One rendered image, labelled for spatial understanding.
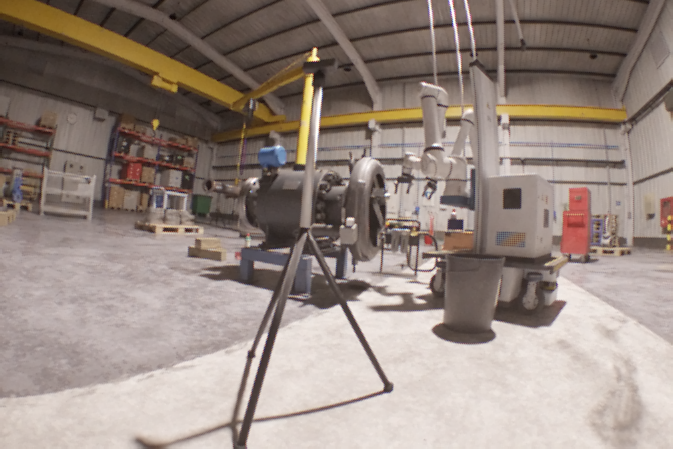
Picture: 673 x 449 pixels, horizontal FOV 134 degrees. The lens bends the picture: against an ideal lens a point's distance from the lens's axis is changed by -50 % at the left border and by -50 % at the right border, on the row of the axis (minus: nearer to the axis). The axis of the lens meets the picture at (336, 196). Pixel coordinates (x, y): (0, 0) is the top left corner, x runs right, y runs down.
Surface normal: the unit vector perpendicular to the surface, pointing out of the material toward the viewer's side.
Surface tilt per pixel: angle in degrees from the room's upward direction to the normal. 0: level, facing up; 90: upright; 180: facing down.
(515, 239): 90
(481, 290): 93
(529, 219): 90
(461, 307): 93
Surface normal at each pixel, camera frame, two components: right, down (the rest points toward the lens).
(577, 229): -0.84, -0.11
